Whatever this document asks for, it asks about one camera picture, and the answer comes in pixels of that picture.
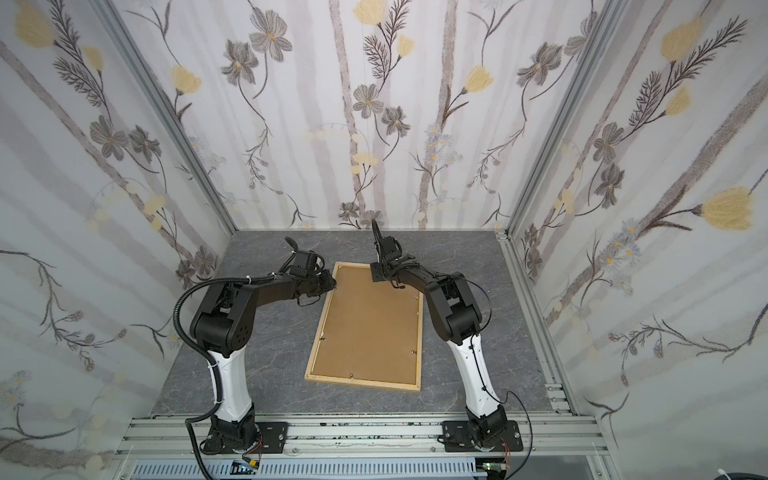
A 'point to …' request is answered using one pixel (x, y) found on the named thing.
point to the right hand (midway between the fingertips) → (375, 259)
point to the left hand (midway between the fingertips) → (332, 275)
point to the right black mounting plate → (456, 438)
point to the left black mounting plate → (272, 437)
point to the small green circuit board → (243, 469)
